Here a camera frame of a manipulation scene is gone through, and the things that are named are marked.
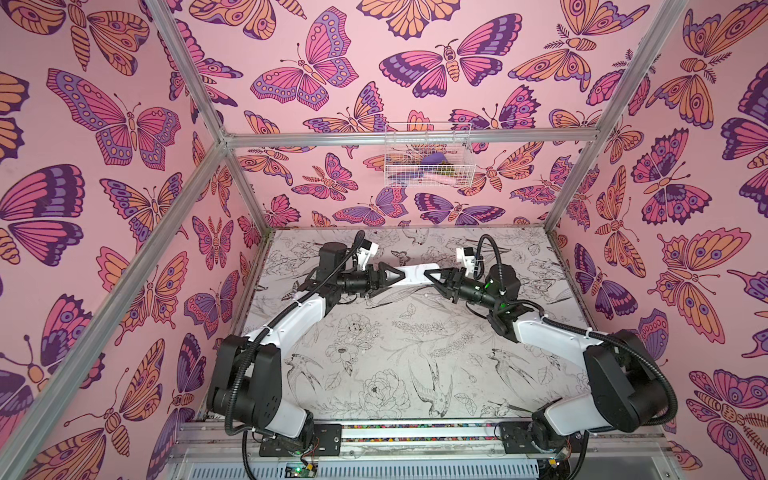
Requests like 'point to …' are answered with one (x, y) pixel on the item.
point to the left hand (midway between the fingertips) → (401, 279)
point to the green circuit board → (298, 470)
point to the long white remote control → (415, 273)
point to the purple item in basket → (435, 158)
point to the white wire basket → (406, 144)
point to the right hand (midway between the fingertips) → (426, 272)
